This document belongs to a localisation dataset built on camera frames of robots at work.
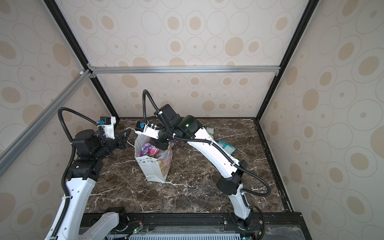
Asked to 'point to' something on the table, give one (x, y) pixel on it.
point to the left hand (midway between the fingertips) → (132, 128)
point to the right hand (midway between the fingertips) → (151, 139)
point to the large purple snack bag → (149, 149)
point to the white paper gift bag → (156, 169)
